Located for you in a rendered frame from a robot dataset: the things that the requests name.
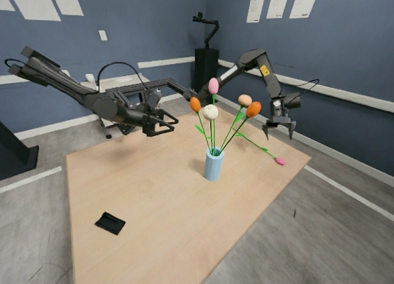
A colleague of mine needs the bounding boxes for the orange tulip with green stem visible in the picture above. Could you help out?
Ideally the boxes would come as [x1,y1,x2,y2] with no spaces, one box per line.
[190,97,206,136]

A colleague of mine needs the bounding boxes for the orange flower with green stem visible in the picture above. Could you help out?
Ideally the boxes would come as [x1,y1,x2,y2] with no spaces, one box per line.
[231,102,261,139]

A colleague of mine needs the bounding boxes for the white flower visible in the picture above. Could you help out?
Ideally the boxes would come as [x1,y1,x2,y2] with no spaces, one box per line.
[203,105,218,140]

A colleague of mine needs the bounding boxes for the light blue vase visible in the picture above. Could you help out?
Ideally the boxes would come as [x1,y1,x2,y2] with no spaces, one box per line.
[204,147,224,181]

